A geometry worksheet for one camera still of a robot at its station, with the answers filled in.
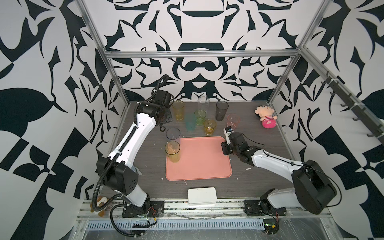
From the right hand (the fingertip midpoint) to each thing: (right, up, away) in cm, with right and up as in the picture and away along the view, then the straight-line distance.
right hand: (224, 142), depth 89 cm
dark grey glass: (+1, +21, +14) cm, 25 cm away
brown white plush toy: (-64, -26, -15) cm, 71 cm away
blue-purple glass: (-30, +5, -2) cm, 31 cm away
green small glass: (-13, +16, +21) cm, 30 cm away
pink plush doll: (+32, +17, +16) cm, 39 cm away
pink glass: (+9, +12, +16) cm, 22 cm away
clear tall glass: (-11, +25, +18) cm, 33 cm away
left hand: (-33, +16, -10) cm, 39 cm away
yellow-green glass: (-30, -3, -5) cm, 31 cm away
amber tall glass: (-28, +22, +10) cm, 37 cm away
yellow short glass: (-7, +9, +12) cm, 17 cm away
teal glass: (-20, +12, +15) cm, 28 cm away
